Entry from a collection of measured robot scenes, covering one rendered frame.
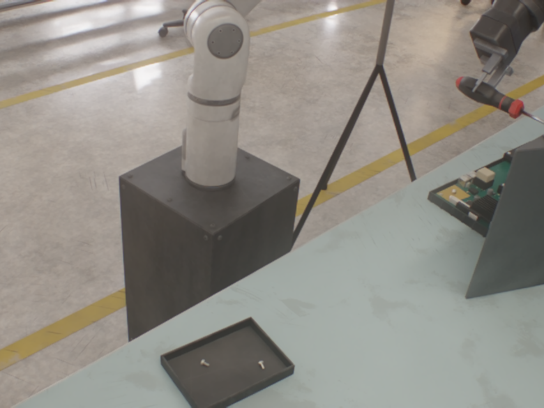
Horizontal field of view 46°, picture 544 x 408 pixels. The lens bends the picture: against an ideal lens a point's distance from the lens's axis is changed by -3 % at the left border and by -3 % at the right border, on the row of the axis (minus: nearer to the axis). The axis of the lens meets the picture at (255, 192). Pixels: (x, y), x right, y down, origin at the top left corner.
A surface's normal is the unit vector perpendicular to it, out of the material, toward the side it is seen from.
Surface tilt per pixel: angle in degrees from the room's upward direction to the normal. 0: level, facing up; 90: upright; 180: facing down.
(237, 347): 0
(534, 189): 90
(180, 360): 0
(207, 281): 90
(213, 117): 90
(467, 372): 0
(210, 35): 87
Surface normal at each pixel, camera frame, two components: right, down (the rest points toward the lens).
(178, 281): -0.64, 0.40
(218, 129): 0.24, 0.56
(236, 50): 0.51, 0.57
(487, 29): -0.47, -0.39
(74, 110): 0.07, -0.82
